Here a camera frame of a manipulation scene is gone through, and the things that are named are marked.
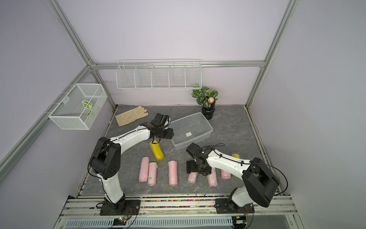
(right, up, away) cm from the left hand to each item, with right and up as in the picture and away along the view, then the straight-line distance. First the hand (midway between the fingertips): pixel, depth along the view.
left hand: (171, 134), depth 93 cm
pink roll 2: (+3, -21, -11) cm, 24 cm away
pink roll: (-14, -20, -10) cm, 27 cm away
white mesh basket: (-53, +16, -11) cm, 56 cm away
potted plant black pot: (+24, +25, +1) cm, 34 cm away
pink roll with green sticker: (-10, -22, -11) cm, 27 cm away
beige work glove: (-37, +12, +22) cm, 45 cm away
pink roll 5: (+33, -22, -12) cm, 41 cm away
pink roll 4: (+25, -23, -14) cm, 37 cm away
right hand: (+15, -20, -10) cm, 27 cm away
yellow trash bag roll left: (-9, -10, -2) cm, 13 cm away
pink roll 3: (+14, -23, -13) cm, 30 cm away
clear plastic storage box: (+13, +3, +13) cm, 19 cm away
